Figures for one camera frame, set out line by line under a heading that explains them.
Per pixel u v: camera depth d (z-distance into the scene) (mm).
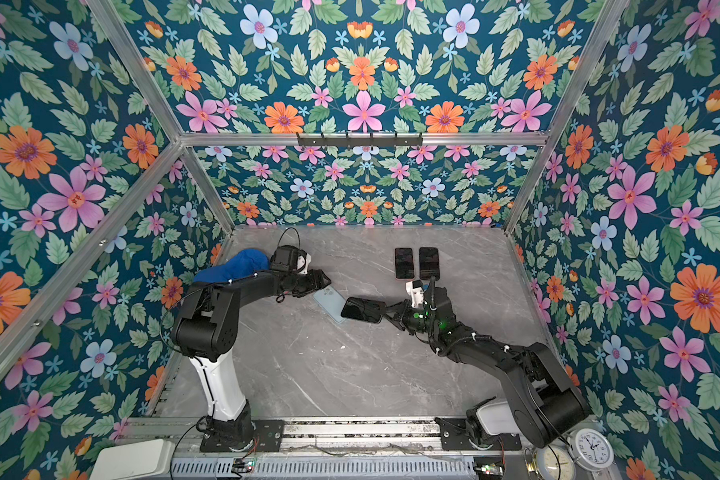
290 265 823
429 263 1142
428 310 663
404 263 1082
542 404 429
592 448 690
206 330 520
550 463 664
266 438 733
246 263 1047
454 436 730
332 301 985
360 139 927
